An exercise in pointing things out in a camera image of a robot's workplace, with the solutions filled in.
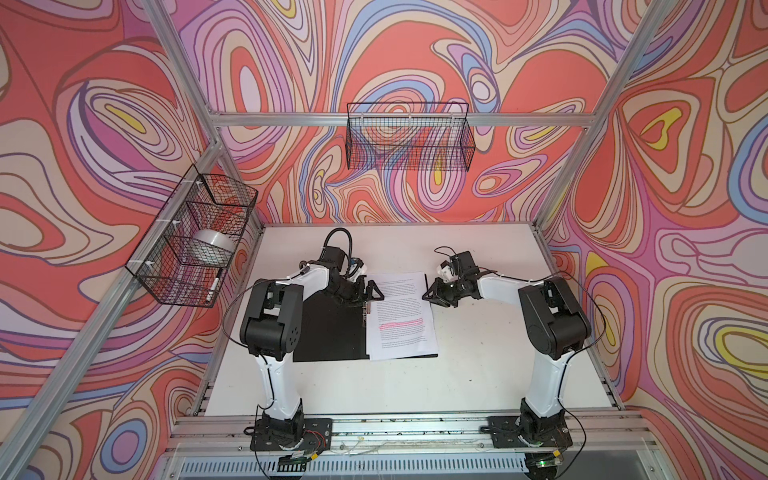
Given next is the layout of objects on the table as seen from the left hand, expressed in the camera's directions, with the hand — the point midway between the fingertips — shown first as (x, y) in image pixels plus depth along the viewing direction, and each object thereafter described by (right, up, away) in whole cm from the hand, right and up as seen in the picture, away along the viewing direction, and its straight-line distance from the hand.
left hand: (374, 297), depth 94 cm
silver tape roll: (-39, +18, -20) cm, 48 cm away
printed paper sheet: (+8, -8, -2) cm, 12 cm away
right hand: (+17, -2, +3) cm, 18 cm away
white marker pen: (-39, +7, -21) cm, 45 cm away
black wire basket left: (-45, +14, -22) cm, 52 cm away
